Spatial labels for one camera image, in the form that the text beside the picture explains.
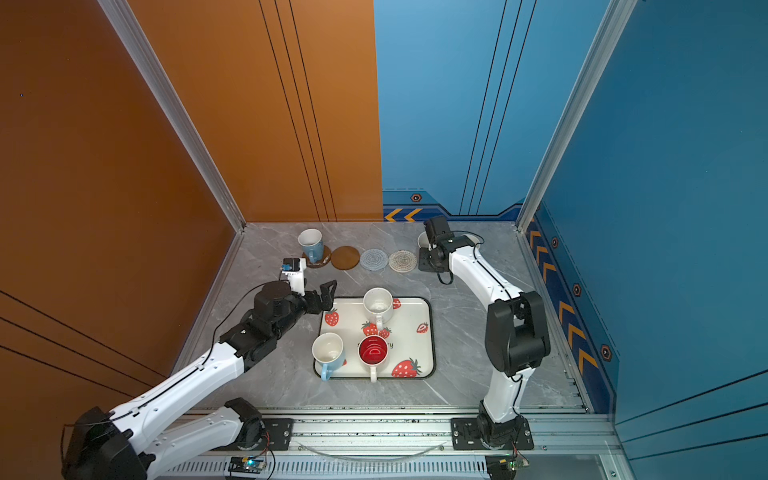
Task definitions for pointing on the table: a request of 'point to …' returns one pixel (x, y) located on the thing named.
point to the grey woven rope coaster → (373, 260)
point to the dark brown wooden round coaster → (325, 260)
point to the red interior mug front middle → (373, 350)
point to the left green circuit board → (246, 465)
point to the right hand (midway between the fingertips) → (426, 262)
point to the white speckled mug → (378, 305)
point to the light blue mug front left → (328, 353)
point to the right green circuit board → (505, 466)
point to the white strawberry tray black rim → (409, 334)
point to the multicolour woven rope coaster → (402, 261)
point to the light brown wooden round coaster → (345, 257)
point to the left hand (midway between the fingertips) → (322, 279)
